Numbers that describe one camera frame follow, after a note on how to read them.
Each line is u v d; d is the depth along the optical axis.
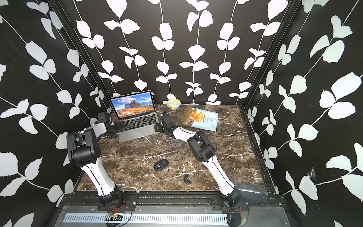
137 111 1.10
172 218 0.70
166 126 0.85
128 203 0.74
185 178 0.82
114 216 0.70
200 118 1.10
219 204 0.73
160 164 0.85
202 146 0.64
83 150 0.54
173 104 1.19
